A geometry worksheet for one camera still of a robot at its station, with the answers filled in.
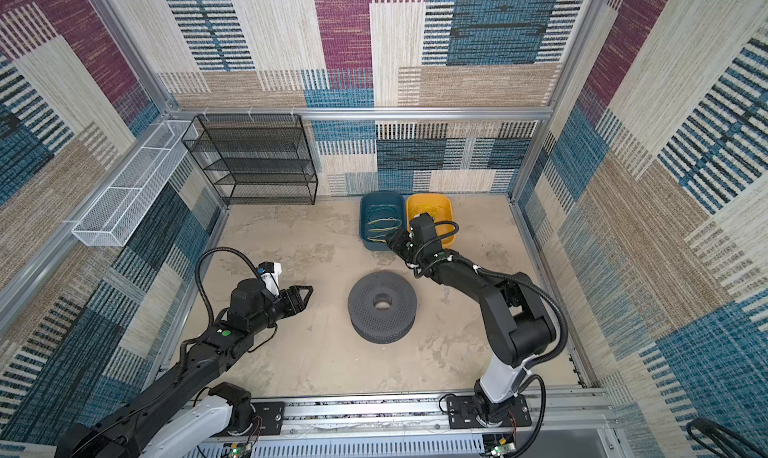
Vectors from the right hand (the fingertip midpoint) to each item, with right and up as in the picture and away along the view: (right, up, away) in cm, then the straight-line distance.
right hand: (387, 242), depth 92 cm
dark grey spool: (0, -22, -10) cm, 24 cm away
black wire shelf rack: (-47, +29, +17) cm, 58 cm away
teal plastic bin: (-2, +9, +23) cm, 25 cm away
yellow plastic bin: (+21, +9, +17) cm, 28 cm away
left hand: (-22, -12, -10) cm, 27 cm away
